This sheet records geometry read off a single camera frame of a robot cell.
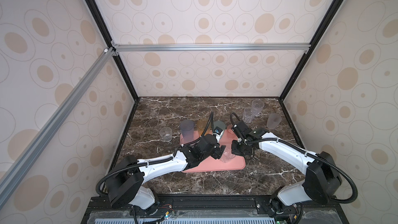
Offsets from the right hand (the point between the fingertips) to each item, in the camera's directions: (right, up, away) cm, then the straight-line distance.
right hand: (233, 152), depth 84 cm
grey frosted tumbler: (-27, +11, +14) cm, 32 cm away
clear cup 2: (+15, +21, +22) cm, 34 cm away
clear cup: (+22, +27, +25) cm, 43 cm away
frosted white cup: (+29, +16, +16) cm, 37 cm away
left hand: (-6, +6, -5) cm, 10 cm away
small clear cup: (-41, +8, +16) cm, 44 cm away
